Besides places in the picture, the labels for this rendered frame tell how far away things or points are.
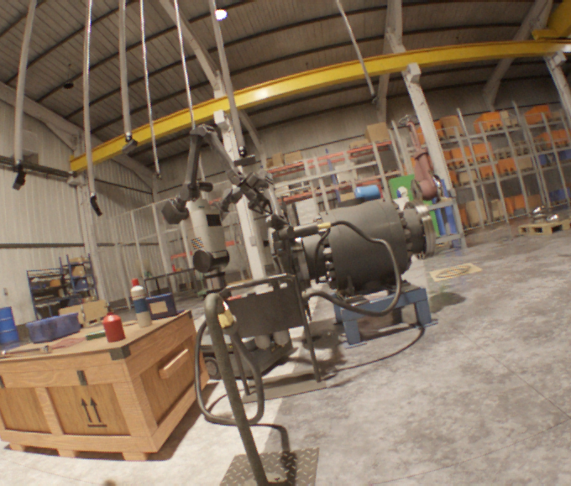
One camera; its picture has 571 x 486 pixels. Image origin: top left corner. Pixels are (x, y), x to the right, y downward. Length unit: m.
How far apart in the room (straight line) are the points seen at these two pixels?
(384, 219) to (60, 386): 2.03
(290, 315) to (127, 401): 0.84
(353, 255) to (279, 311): 0.76
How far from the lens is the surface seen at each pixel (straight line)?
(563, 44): 14.70
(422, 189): 6.39
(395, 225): 2.25
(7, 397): 1.83
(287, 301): 1.61
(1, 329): 9.33
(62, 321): 2.09
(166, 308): 1.79
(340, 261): 2.18
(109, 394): 1.36
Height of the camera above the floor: 0.66
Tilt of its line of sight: 2 degrees up
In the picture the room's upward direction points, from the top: 13 degrees counter-clockwise
